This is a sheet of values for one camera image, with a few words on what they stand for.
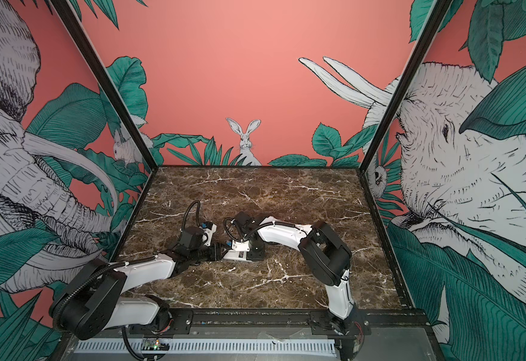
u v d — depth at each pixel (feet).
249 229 2.16
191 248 2.32
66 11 2.30
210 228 2.74
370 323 2.45
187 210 3.41
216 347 2.30
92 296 1.40
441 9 2.25
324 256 1.61
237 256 2.89
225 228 2.56
